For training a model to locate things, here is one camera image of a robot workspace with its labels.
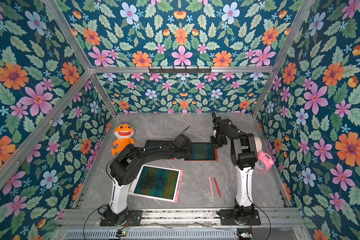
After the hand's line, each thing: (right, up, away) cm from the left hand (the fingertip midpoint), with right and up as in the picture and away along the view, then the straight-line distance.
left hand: (193, 152), depth 96 cm
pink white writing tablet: (-21, -16, -11) cm, 28 cm away
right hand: (+19, +3, +6) cm, 20 cm away
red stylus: (+13, -18, -12) cm, 26 cm away
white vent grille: (-20, -35, -26) cm, 48 cm away
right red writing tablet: (+6, 0, +2) cm, 6 cm away
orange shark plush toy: (-47, +12, +2) cm, 49 cm away
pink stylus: (+10, -18, -12) cm, 24 cm away
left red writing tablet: (-29, +5, +7) cm, 30 cm away
